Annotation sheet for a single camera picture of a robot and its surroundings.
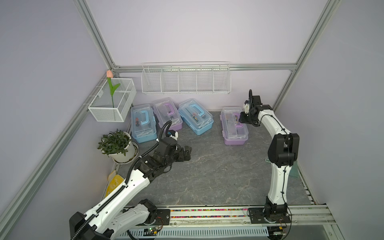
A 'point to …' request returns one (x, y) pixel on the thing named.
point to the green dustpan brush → (294, 171)
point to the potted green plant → (118, 145)
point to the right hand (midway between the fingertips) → (241, 119)
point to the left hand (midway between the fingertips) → (184, 150)
